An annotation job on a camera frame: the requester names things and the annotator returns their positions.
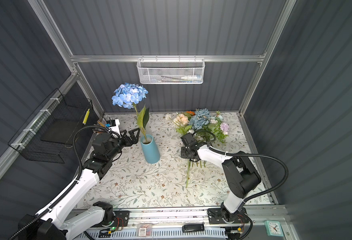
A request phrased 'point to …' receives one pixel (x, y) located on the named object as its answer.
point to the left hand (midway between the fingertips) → (133, 129)
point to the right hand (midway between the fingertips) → (186, 153)
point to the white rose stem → (189, 165)
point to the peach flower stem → (182, 121)
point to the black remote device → (189, 228)
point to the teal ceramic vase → (151, 154)
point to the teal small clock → (273, 228)
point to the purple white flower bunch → (220, 129)
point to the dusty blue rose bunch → (201, 118)
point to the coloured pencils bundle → (99, 122)
